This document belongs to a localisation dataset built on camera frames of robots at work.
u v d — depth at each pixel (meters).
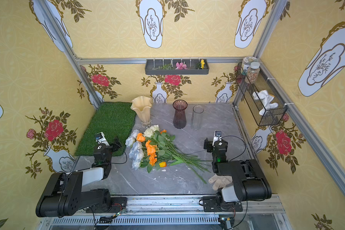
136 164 0.84
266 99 0.70
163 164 0.86
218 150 0.69
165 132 0.97
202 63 0.88
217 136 0.79
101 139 0.76
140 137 0.92
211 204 0.74
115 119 1.10
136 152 0.85
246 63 0.86
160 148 0.88
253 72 0.80
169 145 0.90
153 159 0.84
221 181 0.81
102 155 0.68
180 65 0.88
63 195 0.44
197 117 0.94
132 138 0.93
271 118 0.81
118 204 0.74
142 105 0.98
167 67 0.88
